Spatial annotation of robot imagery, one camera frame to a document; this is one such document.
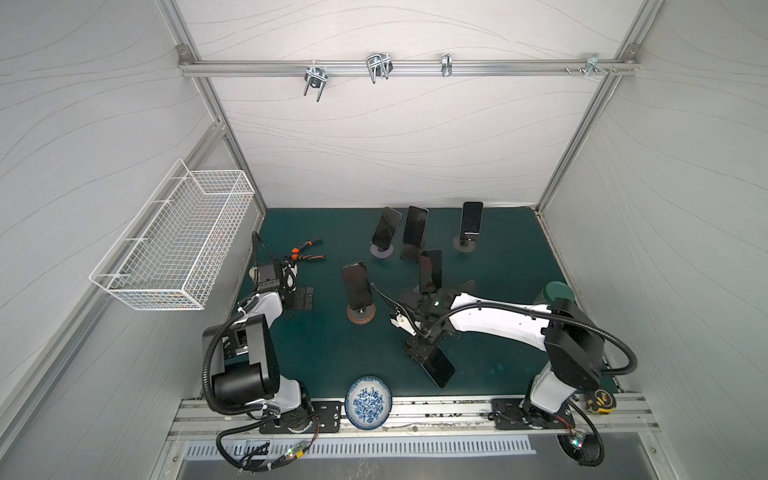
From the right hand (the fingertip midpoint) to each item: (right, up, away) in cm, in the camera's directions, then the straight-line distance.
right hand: (421, 340), depth 82 cm
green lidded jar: (+41, +12, +4) cm, 43 cm away
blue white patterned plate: (-14, -14, -7) cm, 21 cm away
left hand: (-39, +11, +12) cm, 42 cm away
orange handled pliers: (-43, +22, +22) cm, 53 cm away
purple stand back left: (-12, +22, +26) cm, 36 cm away
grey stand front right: (+15, +14, +4) cm, 21 cm away
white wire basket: (-60, +25, -14) cm, 67 cm away
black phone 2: (0, +32, +17) cm, 36 cm away
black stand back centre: (-2, +23, +26) cm, 34 cm away
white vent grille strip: (-40, -23, -10) cm, 47 cm away
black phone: (+19, +34, +18) cm, 42 cm away
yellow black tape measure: (+45, -13, -9) cm, 47 cm away
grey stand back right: (+19, +25, +28) cm, 42 cm away
